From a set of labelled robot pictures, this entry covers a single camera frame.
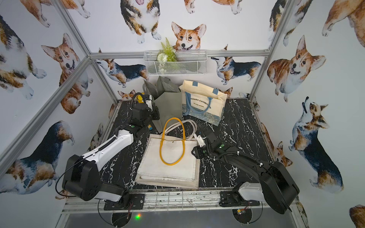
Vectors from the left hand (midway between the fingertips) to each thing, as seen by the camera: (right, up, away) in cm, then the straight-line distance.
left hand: (159, 104), depth 84 cm
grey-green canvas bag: (+5, +3, +1) cm, 6 cm away
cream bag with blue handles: (+27, +2, +12) cm, 29 cm away
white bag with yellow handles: (+7, -33, +2) cm, 34 cm away
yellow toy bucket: (-20, +6, +24) cm, 32 cm away
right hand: (+20, -27, -1) cm, 34 cm away
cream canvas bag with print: (+7, -33, +2) cm, 34 cm away
